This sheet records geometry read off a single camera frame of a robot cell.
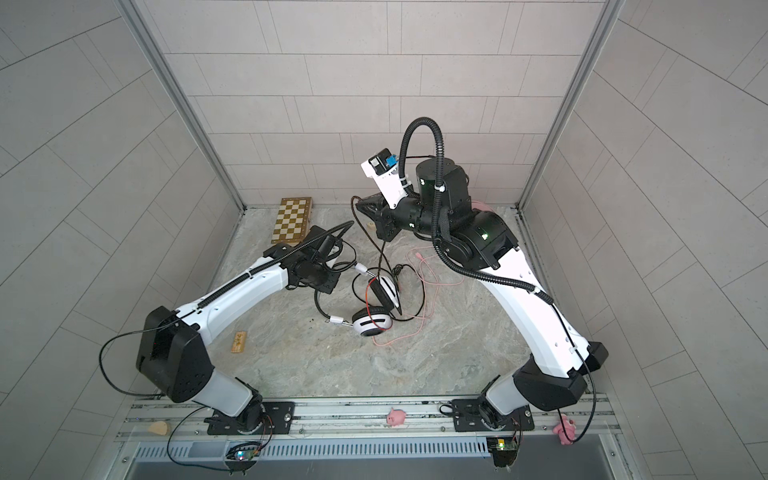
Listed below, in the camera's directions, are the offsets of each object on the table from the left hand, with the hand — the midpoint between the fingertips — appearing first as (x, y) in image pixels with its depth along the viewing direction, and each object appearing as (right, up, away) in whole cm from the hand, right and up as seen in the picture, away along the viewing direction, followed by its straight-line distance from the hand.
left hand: (340, 277), depth 84 cm
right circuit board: (+41, -37, -16) cm, 57 cm away
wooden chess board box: (-22, +17, +25) cm, 37 cm away
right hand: (+9, +18, -29) cm, 35 cm away
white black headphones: (+11, -8, -14) cm, 20 cm away
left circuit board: (-17, -35, -20) cm, 43 cm away
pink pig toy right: (+56, -32, -16) cm, 67 cm away
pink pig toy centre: (+16, -31, -14) cm, 38 cm away
